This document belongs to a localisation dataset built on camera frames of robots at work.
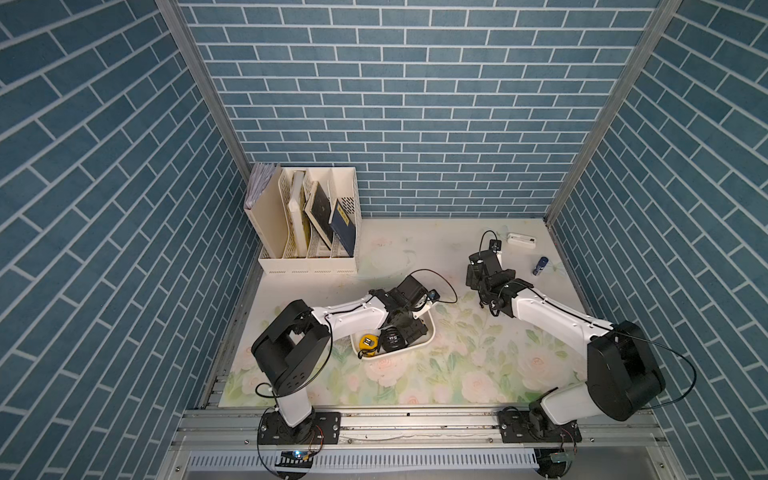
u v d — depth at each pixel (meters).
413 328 0.80
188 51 0.76
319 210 1.01
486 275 0.69
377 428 0.75
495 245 0.77
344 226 1.07
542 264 0.99
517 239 1.12
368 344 0.85
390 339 0.85
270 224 0.92
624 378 0.43
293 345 0.49
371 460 0.77
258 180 0.90
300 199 0.91
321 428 0.73
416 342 0.83
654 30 0.73
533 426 0.66
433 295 0.80
